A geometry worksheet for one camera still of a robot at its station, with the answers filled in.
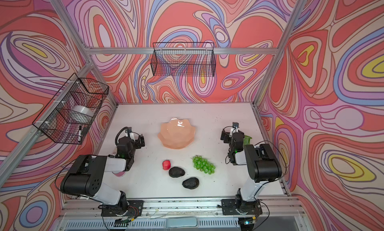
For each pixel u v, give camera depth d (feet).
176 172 2.63
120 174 2.66
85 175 1.50
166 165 2.75
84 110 2.41
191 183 2.52
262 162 1.59
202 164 2.74
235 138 2.49
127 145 2.36
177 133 3.33
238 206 2.18
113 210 2.22
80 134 2.36
